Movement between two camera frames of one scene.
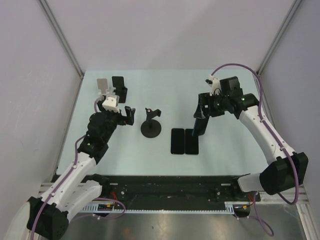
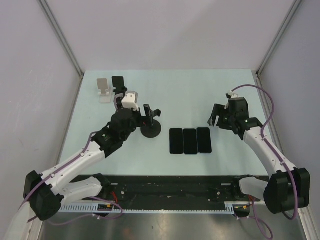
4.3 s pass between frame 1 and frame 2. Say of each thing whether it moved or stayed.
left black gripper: moved
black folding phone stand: stayed
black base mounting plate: stayed
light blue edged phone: stayed
